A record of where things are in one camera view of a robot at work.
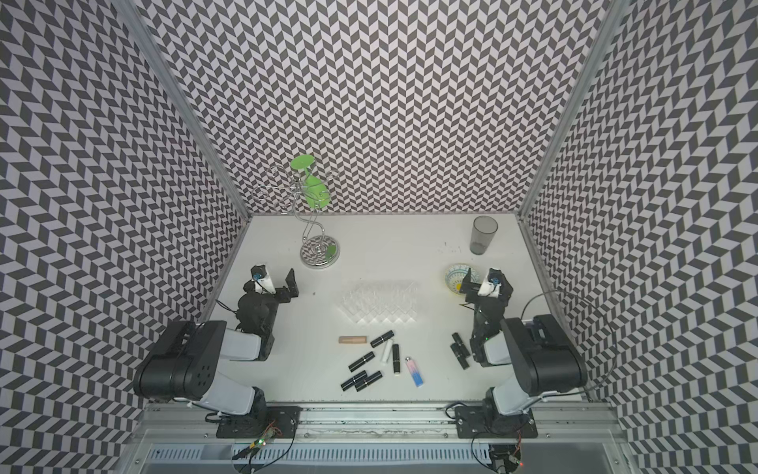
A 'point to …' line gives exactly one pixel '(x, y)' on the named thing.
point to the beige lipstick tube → (352, 339)
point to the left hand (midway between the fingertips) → (278, 272)
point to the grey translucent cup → (483, 231)
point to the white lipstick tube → (386, 353)
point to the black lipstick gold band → (396, 359)
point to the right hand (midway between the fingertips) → (484, 275)
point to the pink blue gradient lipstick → (415, 374)
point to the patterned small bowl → (456, 274)
